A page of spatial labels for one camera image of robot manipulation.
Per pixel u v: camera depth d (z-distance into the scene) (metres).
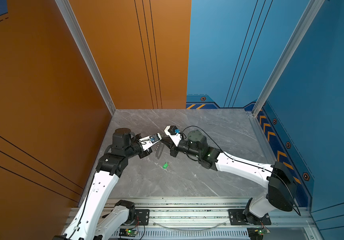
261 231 0.69
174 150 0.63
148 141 0.58
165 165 0.92
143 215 0.74
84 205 0.41
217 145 1.02
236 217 0.72
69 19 0.72
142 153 0.61
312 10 0.70
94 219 0.39
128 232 0.71
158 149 0.70
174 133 0.58
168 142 0.63
